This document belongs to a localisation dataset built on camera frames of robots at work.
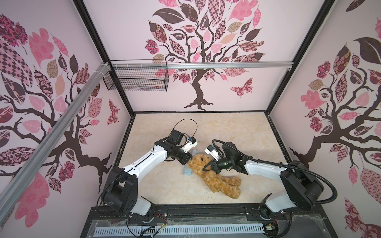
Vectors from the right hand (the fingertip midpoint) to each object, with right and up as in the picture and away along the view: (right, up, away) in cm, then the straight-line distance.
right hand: (204, 167), depth 81 cm
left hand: (-7, +3, +2) cm, 8 cm away
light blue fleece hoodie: (-10, -3, +4) cm, 11 cm away
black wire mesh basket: (-42, +56, +14) cm, 72 cm away
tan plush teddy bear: (+12, -7, -7) cm, 16 cm away
